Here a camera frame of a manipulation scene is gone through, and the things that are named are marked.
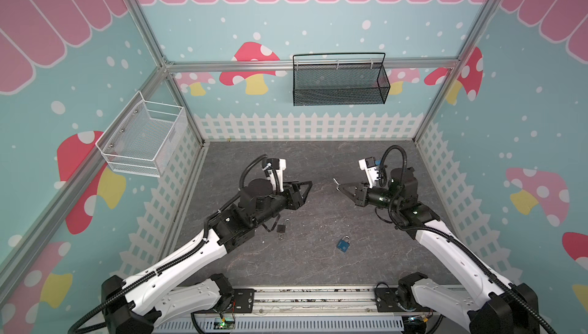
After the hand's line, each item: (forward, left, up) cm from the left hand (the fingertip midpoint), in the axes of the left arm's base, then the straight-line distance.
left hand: (306, 189), depth 68 cm
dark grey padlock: (0, +10, -29) cm, 30 cm away
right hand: (+3, -10, -4) cm, 11 cm away
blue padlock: (-7, -15, -28) cm, 32 cm away
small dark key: (+23, -15, -31) cm, 41 cm away
